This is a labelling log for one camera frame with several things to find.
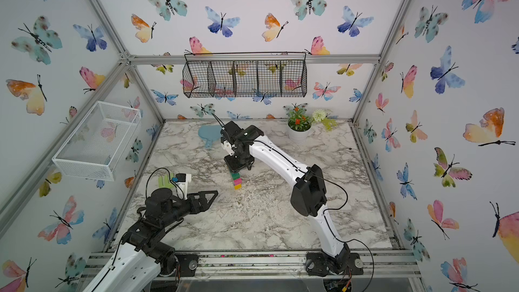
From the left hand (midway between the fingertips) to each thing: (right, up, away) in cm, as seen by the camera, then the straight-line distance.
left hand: (213, 193), depth 77 cm
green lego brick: (+7, +5, +6) cm, 11 cm away
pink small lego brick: (+8, +3, +8) cm, 11 cm away
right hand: (+7, +9, +5) cm, 13 cm away
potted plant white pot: (+36, +28, +23) cm, 51 cm away
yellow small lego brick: (+7, -1, +16) cm, 18 cm away
